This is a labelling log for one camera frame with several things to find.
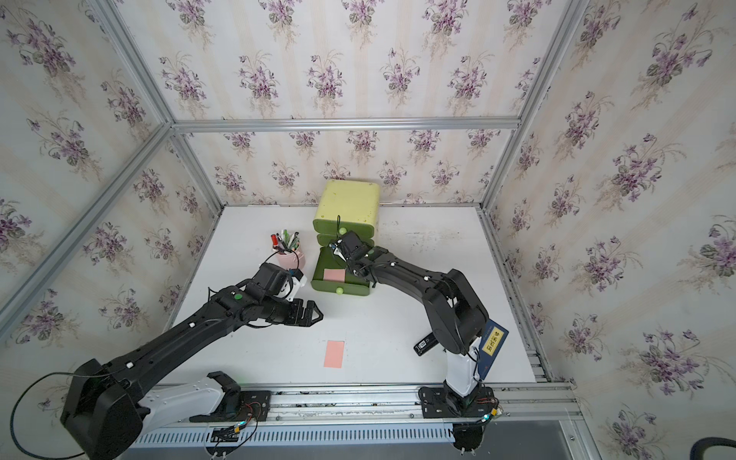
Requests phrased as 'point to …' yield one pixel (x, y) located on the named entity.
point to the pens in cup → (286, 241)
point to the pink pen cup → (293, 260)
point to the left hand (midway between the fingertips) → (314, 318)
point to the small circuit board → (225, 434)
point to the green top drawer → (330, 231)
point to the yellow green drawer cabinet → (345, 206)
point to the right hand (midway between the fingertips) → (368, 254)
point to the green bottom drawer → (353, 286)
